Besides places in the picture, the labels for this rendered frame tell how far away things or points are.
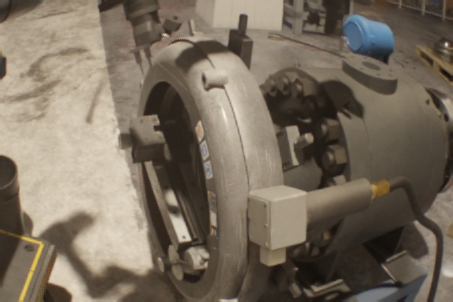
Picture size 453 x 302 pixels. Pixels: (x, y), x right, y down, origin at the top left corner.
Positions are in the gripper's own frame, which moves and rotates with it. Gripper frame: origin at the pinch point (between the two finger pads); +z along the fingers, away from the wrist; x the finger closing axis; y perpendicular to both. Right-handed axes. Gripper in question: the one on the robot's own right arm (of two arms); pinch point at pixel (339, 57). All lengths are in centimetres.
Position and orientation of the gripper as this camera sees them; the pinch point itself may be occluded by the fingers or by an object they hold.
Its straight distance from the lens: 124.1
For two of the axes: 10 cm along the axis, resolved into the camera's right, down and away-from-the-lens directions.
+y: -9.5, -2.5, 2.1
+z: -1.1, 8.4, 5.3
